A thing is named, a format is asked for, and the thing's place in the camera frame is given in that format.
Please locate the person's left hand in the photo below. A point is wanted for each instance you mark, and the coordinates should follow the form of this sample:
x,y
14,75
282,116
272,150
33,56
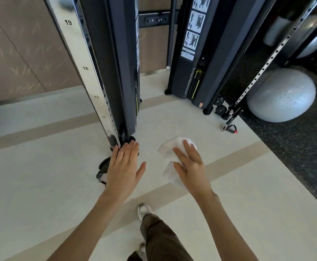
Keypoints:
x,y
123,173

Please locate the person's right hand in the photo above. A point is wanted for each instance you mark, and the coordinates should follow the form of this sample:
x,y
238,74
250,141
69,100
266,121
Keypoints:
x,y
195,176

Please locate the white cleaning cloth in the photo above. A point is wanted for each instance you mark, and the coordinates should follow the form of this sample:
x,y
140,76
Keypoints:
x,y
169,149

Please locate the chrome numbered rail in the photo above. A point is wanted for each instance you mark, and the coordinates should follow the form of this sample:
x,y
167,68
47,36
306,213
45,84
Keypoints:
x,y
76,46

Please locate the chrome numbered machine column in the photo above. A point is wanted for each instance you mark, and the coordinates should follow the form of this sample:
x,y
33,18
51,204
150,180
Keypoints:
x,y
269,62

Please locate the person's right forearm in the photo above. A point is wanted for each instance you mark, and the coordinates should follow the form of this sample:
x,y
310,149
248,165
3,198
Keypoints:
x,y
223,231

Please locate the person's left forearm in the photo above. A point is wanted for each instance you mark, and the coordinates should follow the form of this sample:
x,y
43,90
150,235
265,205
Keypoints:
x,y
87,228

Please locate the person's brown trousers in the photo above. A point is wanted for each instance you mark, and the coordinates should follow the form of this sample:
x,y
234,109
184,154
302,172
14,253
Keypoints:
x,y
163,241

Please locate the person's left shoe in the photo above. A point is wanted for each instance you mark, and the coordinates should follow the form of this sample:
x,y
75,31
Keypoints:
x,y
142,251

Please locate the black adjustable pulley carriage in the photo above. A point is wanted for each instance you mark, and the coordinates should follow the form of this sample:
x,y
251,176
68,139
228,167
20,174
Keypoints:
x,y
230,114
104,165

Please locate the black weight stack plates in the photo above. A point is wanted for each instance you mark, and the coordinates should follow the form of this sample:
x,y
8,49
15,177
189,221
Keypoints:
x,y
196,84

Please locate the gray dotted exercise ball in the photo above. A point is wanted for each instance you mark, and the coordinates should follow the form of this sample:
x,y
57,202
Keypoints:
x,y
283,97

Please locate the black weight stack cover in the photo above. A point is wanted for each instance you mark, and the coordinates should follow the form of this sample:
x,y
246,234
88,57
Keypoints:
x,y
221,51

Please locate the strip of exercise pictogram stickers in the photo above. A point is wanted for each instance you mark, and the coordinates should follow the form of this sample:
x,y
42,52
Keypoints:
x,y
196,21

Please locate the gray smooth exercise ball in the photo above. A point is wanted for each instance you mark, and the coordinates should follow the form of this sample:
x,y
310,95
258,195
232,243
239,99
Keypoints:
x,y
314,43

